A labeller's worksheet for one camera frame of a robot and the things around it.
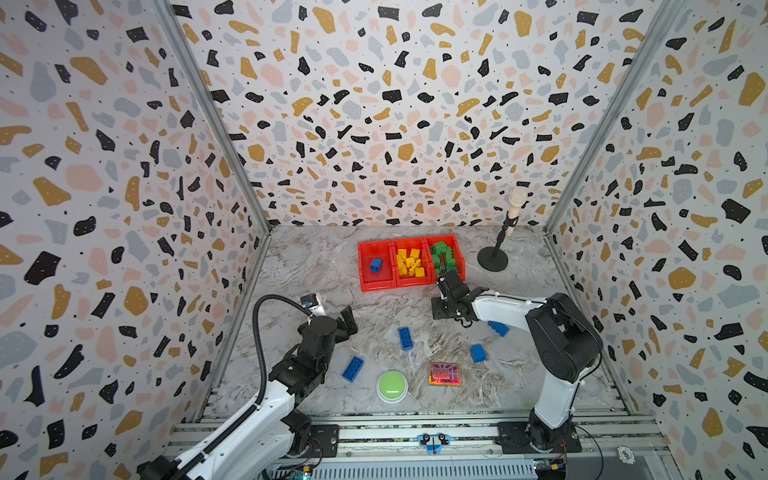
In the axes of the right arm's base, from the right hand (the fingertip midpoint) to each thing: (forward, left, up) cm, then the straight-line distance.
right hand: (438, 301), depth 97 cm
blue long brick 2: (-12, +10, -2) cm, 16 cm away
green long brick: (+16, -5, 0) cm, 17 cm away
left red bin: (+11, +18, -3) cm, 21 cm away
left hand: (-10, +28, +13) cm, 32 cm away
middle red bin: (+16, +8, 0) cm, 18 cm away
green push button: (-26, +14, -1) cm, 30 cm away
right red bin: (+20, -3, 0) cm, 20 cm away
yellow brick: (+12, +6, -1) cm, 13 cm away
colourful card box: (-23, -1, -1) cm, 23 cm away
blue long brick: (-22, +25, -1) cm, 33 cm away
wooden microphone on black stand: (+21, -23, -4) cm, 31 cm away
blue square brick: (-16, -11, -3) cm, 20 cm away
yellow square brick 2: (+21, +7, 0) cm, 22 cm away
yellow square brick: (+13, +12, +1) cm, 18 cm away
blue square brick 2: (+14, +22, 0) cm, 26 cm away
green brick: (+22, -2, +1) cm, 22 cm away
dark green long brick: (+18, 0, -1) cm, 18 cm away
